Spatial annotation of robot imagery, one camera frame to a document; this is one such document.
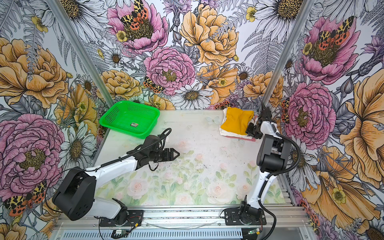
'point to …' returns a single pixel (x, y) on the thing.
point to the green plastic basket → (135, 119)
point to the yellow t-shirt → (237, 120)
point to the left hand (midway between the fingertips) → (174, 158)
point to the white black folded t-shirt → (225, 132)
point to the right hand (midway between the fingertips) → (248, 135)
